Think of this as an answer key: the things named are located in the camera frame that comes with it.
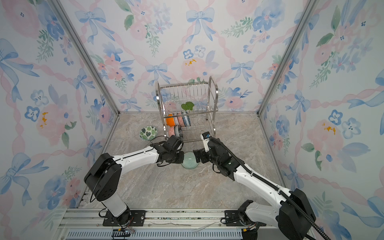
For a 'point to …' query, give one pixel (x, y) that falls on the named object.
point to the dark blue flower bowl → (178, 131)
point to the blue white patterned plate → (186, 120)
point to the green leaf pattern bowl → (148, 133)
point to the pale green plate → (189, 161)
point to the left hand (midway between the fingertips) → (184, 158)
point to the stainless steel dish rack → (170, 96)
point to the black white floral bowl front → (171, 131)
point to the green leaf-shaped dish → (188, 105)
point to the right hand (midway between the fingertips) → (201, 147)
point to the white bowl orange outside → (170, 121)
